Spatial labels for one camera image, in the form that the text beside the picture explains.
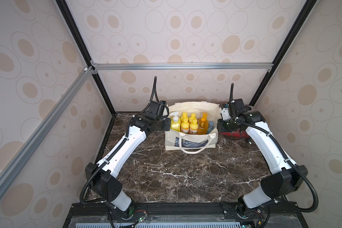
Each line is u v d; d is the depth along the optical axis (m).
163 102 0.68
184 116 0.88
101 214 0.73
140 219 0.70
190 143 0.83
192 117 0.89
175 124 0.86
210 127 0.92
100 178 0.40
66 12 0.69
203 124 0.91
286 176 0.41
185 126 0.87
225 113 0.71
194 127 0.86
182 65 0.90
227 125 0.66
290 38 0.78
